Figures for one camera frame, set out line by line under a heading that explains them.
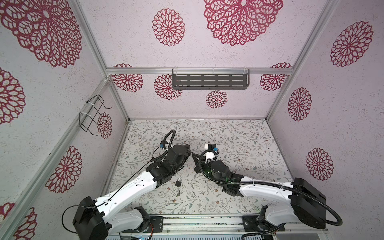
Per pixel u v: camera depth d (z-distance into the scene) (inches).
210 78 36.4
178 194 32.9
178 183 34.4
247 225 29.0
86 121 29.6
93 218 15.1
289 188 17.7
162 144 28.1
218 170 22.3
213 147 26.0
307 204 16.5
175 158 21.3
